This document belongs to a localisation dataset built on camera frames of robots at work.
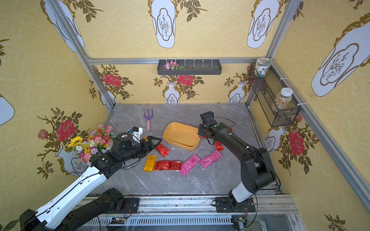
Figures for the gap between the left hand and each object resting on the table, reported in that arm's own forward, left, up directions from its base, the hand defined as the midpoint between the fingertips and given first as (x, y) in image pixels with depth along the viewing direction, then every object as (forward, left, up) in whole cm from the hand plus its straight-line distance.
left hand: (154, 141), depth 75 cm
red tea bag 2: (-6, -10, -18) cm, 21 cm away
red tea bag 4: (+6, -38, -19) cm, 43 cm away
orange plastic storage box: (+17, -15, -24) cm, 33 cm away
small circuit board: (-31, +19, -24) cm, 44 cm away
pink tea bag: (-7, -17, -18) cm, 26 cm away
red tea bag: (-5, -2, -19) cm, 20 cm away
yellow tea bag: (-6, +5, -18) cm, 19 cm away
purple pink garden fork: (+28, +11, -22) cm, 38 cm away
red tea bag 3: (+4, -2, -19) cm, 19 cm away
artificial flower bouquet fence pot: (+4, +32, -5) cm, 32 cm away
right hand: (+13, -29, -9) cm, 34 cm away
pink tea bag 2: (-3, -30, -18) cm, 35 cm away
